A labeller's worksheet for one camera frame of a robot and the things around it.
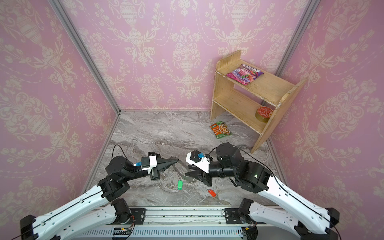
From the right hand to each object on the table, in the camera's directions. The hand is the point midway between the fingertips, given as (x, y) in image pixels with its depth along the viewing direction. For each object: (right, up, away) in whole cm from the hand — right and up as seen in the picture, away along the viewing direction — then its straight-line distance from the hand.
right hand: (188, 169), depth 58 cm
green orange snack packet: (+21, +14, +50) cm, 56 cm away
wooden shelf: (+41, +36, +44) cm, 70 cm away
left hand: (-4, +4, -3) cm, 6 cm away
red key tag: (+12, -20, +23) cm, 33 cm away
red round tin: (+42, +24, +27) cm, 55 cm away
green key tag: (-4, -11, +11) cm, 16 cm away
